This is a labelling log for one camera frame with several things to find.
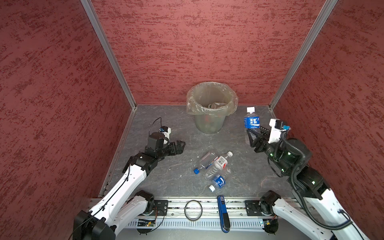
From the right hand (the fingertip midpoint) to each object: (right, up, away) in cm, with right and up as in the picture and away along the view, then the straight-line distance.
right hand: (249, 133), depth 63 cm
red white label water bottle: (-10, -22, +21) cm, 32 cm away
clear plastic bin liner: (-12, +22, +42) cm, 49 cm away
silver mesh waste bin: (-14, +3, +34) cm, 36 cm away
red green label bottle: (-8, +16, +41) cm, 45 cm away
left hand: (-33, -9, +17) cm, 38 cm away
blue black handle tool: (-9, -40, +7) cm, 42 cm away
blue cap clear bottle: (-17, -21, +27) cm, 38 cm away
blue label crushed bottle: (-11, -28, +15) cm, 33 cm away
